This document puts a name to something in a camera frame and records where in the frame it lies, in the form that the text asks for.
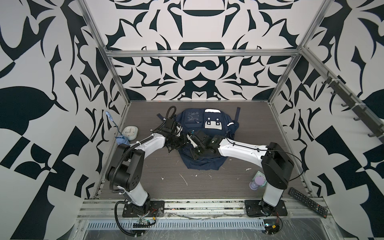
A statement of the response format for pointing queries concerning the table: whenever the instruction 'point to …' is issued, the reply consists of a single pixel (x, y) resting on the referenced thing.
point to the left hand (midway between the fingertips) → (190, 141)
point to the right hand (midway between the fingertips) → (191, 152)
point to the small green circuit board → (272, 226)
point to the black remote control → (307, 202)
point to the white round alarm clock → (130, 132)
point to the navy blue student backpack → (215, 121)
